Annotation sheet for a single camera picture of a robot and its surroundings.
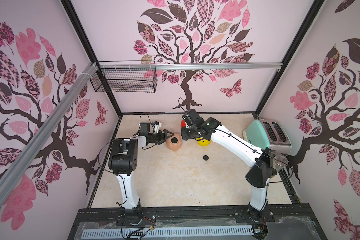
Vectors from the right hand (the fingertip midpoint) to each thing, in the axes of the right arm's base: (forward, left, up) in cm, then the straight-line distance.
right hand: (183, 132), depth 81 cm
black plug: (+4, +6, -12) cm, 14 cm away
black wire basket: (+37, +37, +13) cm, 54 cm away
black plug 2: (-4, -14, -22) cm, 26 cm away
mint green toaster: (+2, -48, -5) cm, 48 cm away
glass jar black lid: (-14, -51, -8) cm, 54 cm away
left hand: (+8, +8, -16) cm, 20 cm away
